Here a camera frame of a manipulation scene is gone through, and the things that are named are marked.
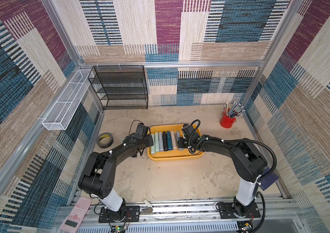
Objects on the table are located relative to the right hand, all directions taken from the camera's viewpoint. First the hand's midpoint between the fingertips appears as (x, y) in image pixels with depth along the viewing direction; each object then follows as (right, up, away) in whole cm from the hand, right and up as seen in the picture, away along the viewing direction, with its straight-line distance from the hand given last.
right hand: (181, 143), depth 97 cm
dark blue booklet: (+47, -18, -14) cm, 53 cm away
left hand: (-20, +3, -2) cm, 20 cm away
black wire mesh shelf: (-44, +40, +14) cm, 61 cm away
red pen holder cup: (+33, +14, +8) cm, 37 cm away
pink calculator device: (-55, -32, -24) cm, 67 cm away
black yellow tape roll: (-50, -1, 0) cm, 50 cm away
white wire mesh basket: (-62, +18, -25) cm, 69 cm away
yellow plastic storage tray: (-6, -7, -2) cm, 10 cm away
